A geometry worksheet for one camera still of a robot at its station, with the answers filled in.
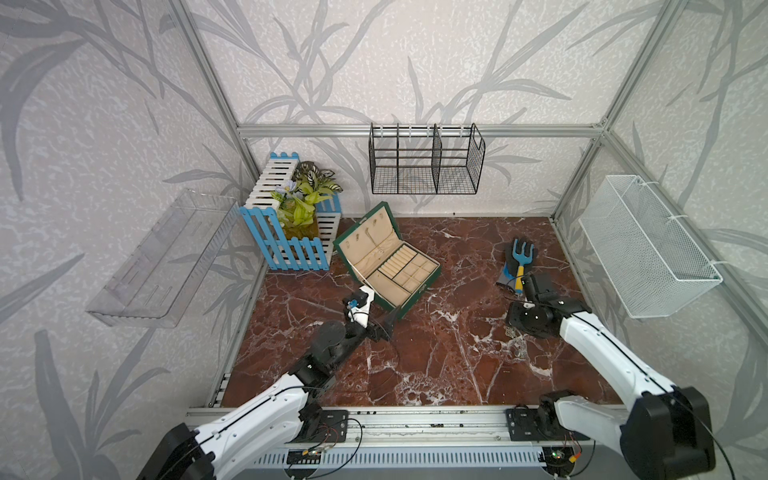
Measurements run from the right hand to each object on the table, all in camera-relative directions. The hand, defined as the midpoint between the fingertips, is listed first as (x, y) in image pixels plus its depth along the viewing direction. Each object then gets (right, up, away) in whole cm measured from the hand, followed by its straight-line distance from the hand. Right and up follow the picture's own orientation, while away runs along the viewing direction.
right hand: (513, 317), depth 86 cm
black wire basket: (-24, +51, +19) cm, 60 cm away
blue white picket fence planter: (-73, +30, 0) cm, 78 cm away
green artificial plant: (-64, +35, +4) cm, 73 cm away
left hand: (-37, +7, -10) cm, 39 cm away
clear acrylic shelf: (-87, +12, -22) cm, 90 cm away
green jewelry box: (-34, +11, +11) cm, 37 cm away
